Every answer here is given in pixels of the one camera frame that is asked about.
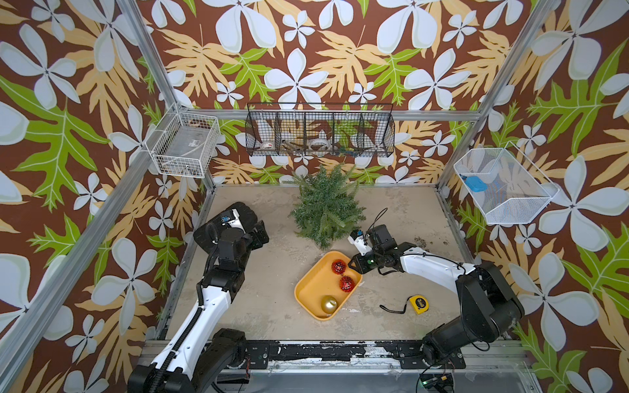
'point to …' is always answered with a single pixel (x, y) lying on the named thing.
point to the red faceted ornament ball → (346, 284)
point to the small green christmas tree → (327, 205)
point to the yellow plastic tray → (328, 286)
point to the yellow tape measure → (419, 303)
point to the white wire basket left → (183, 144)
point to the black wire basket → (319, 129)
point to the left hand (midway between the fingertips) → (252, 222)
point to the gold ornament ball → (328, 304)
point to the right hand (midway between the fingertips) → (349, 262)
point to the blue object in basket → (476, 184)
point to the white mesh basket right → (508, 187)
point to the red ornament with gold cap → (338, 267)
